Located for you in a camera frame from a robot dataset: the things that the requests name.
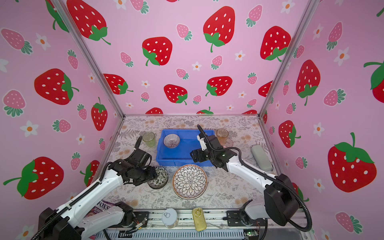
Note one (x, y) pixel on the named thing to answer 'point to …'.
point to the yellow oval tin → (199, 219)
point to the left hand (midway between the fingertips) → (154, 176)
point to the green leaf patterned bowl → (161, 179)
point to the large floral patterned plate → (189, 181)
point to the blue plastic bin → (180, 156)
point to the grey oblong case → (263, 161)
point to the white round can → (169, 218)
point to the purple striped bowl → (171, 141)
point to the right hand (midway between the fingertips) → (195, 151)
